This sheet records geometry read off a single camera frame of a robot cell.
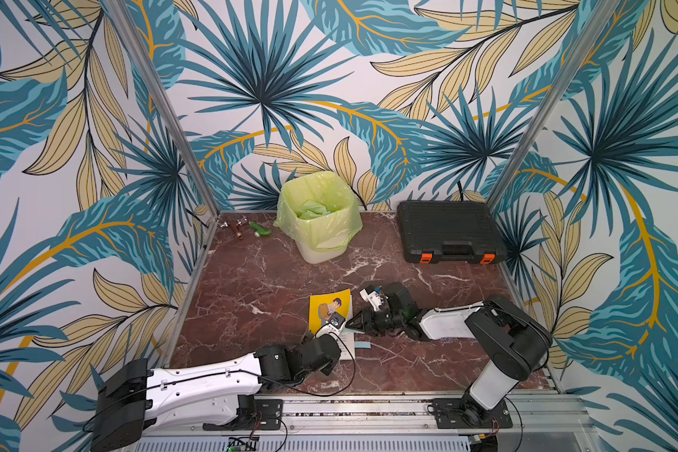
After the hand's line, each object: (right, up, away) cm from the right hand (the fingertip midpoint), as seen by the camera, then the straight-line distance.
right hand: (347, 326), depth 85 cm
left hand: (-4, -3, -7) cm, 9 cm away
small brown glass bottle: (-41, +28, +25) cm, 56 cm away
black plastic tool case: (+43, +29, +23) cm, 56 cm away
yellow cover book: (-8, +4, +7) cm, 12 cm away
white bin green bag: (-10, +36, +18) cm, 41 cm away
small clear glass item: (-48, +32, +28) cm, 65 cm away
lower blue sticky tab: (+4, -6, +1) cm, 7 cm away
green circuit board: (-28, -27, -14) cm, 41 cm away
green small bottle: (-34, +29, +25) cm, 51 cm away
